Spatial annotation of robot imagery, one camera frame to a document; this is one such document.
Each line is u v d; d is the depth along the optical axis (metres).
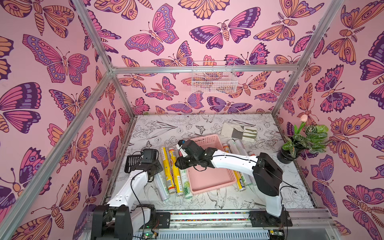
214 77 0.95
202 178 0.86
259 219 0.73
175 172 0.88
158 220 0.73
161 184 0.81
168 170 0.88
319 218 0.75
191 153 0.66
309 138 0.75
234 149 0.95
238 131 1.09
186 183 0.81
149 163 0.67
